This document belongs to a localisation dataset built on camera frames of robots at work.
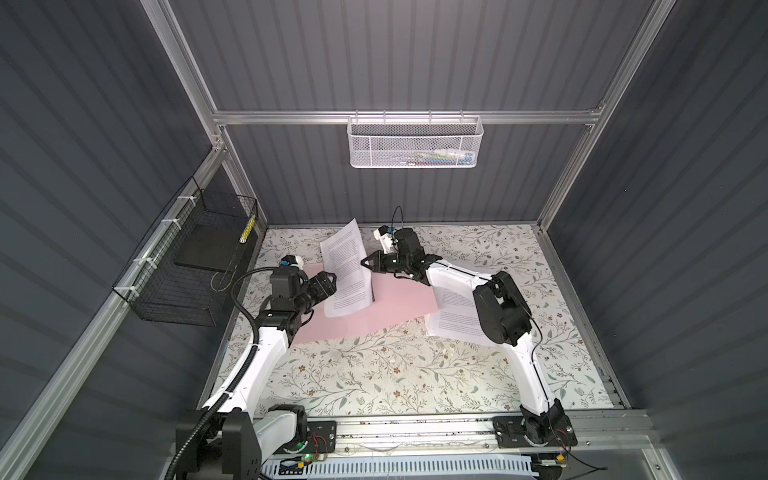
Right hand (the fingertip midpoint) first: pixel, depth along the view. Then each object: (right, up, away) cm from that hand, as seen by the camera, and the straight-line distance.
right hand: (363, 265), depth 94 cm
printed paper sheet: (-7, +4, +7) cm, 10 cm away
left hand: (-9, -4, -10) cm, 15 cm away
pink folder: (+10, -11, -5) cm, 16 cm away
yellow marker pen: (-31, +12, -10) cm, 35 cm away
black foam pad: (-37, +5, -19) cm, 42 cm away
